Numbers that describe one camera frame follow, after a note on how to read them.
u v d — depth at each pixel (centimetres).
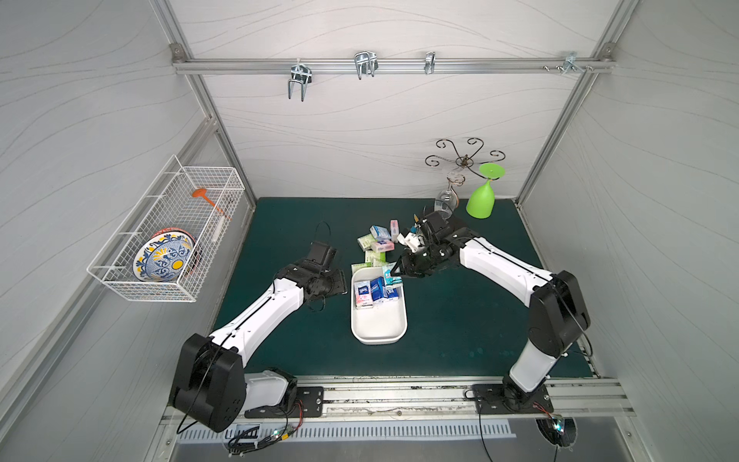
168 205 70
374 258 99
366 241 104
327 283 75
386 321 86
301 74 78
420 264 74
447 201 91
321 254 65
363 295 88
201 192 79
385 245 102
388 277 82
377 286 90
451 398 76
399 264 78
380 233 104
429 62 73
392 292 91
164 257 63
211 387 40
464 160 89
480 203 89
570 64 77
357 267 98
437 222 69
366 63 76
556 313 46
